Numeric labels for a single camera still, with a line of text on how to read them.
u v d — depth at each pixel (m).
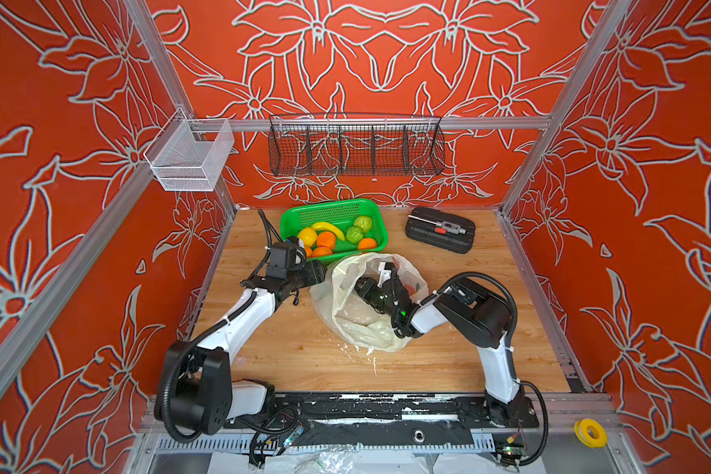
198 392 0.41
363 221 1.07
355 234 1.03
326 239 1.06
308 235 1.04
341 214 1.14
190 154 0.93
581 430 0.70
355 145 0.98
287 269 0.67
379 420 0.73
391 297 0.73
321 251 0.98
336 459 0.68
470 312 0.53
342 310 0.76
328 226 1.10
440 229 1.04
